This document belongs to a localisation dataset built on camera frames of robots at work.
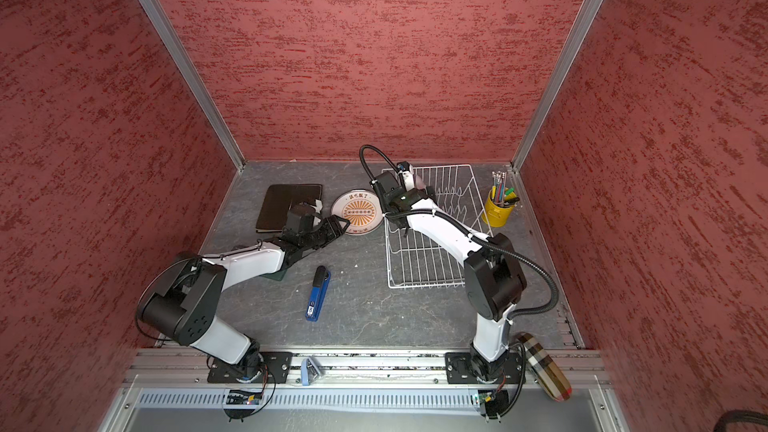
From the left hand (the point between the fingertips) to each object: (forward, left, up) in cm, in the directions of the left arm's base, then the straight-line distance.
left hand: (346, 230), depth 92 cm
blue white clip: (-37, +5, -6) cm, 38 cm away
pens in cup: (+12, -51, +4) cm, 52 cm away
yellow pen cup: (+6, -49, +2) cm, 50 cm away
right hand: (+5, -22, +9) cm, 25 cm away
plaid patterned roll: (-37, -53, -4) cm, 65 cm away
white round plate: (+14, -4, -7) cm, 16 cm away
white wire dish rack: (-7, -22, -6) cm, 24 cm away
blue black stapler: (-15, +6, -4) cm, 17 cm away
